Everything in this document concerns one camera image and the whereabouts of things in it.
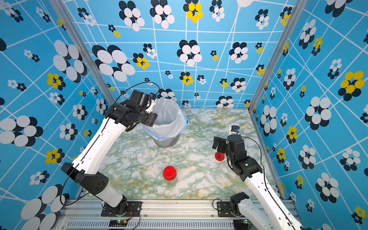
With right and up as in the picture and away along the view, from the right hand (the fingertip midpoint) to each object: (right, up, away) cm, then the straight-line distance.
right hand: (224, 138), depth 76 cm
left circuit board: (-56, -43, -4) cm, 70 cm away
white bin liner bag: (-29, +9, 0) cm, 31 cm away
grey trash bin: (-33, -5, +14) cm, 36 cm away
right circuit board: (+7, -42, -6) cm, 43 cm away
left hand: (-39, +14, -2) cm, 42 cm away
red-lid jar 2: (-29, -19, -3) cm, 35 cm away
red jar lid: (+1, -13, +15) cm, 20 cm away
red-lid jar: (-49, -7, +14) cm, 51 cm away
